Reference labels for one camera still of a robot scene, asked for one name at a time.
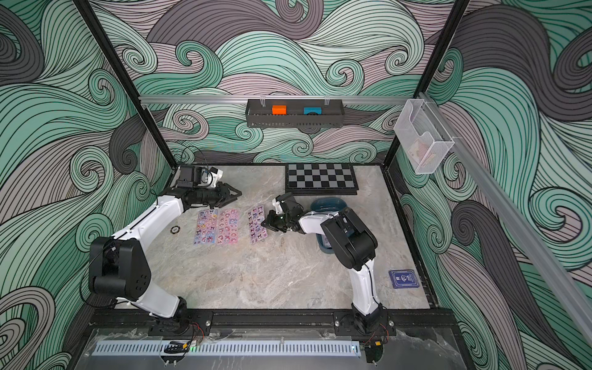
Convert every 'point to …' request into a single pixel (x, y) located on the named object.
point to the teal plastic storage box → (327, 204)
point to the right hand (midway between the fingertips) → (262, 223)
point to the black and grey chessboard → (318, 179)
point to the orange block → (279, 109)
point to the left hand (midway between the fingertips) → (239, 192)
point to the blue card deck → (404, 278)
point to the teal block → (306, 110)
